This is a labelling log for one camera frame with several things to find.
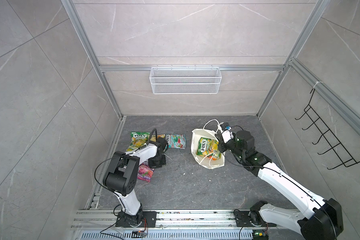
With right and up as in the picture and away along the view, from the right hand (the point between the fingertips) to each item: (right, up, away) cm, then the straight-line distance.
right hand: (216, 132), depth 77 cm
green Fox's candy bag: (-49, -5, +23) cm, 54 cm away
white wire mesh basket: (-18, +35, +23) cm, 46 cm away
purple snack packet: (-40, -24, +9) cm, 48 cm away
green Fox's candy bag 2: (-1, -10, +16) cm, 19 cm away
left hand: (-33, -20, +16) cm, 42 cm away
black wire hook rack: (+48, -10, -19) cm, 53 cm away
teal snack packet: (-22, -7, +23) cm, 33 cm away
